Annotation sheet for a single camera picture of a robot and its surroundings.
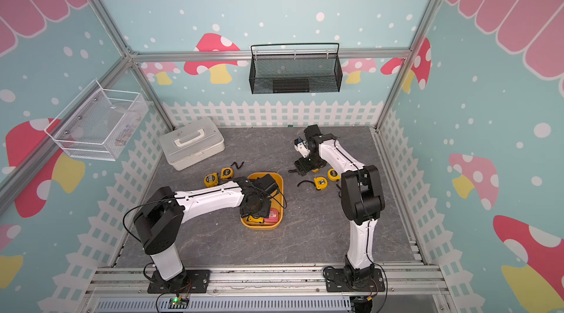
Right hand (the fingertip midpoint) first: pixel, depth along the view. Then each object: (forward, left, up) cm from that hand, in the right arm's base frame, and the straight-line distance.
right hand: (308, 166), depth 96 cm
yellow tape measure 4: (0, +37, -4) cm, 37 cm away
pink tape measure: (-20, +15, -5) cm, 26 cm away
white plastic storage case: (+10, +52, +6) cm, 53 cm away
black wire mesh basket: (+28, +5, +28) cm, 40 cm away
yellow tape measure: (-5, -6, -5) cm, 9 cm away
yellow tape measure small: (+2, +7, -6) cm, 10 cm away
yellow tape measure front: (-22, +21, -4) cm, 31 cm away
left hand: (-20, +21, -4) cm, 29 cm away
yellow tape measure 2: (-1, -12, -5) cm, 13 cm away
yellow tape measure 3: (-4, +43, -4) cm, 44 cm away
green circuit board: (-48, +46, -9) cm, 67 cm away
